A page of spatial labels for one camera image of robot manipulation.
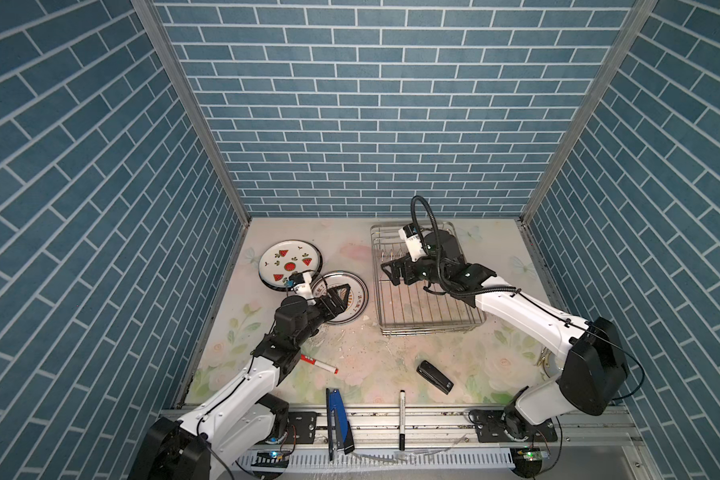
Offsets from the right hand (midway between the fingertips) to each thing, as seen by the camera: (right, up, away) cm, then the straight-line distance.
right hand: (393, 256), depth 81 cm
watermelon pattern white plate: (-37, -1, +24) cm, 44 cm away
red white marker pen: (-21, -31, +3) cm, 38 cm away
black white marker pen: (+2, -44, -9) cm, 45 cm away
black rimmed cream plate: (-37, -2, +24) cm, 44 cm away
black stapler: (+11, -32, -2) cm, 34 cm away
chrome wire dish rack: (+7, -17, +12) cm, 22 cm away
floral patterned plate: (-10, -14, +15) cm, 23 cm away
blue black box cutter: (-14, -44, -9) cm, 47 cm away
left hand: (-13, -10, -1) cm, 17 cm away
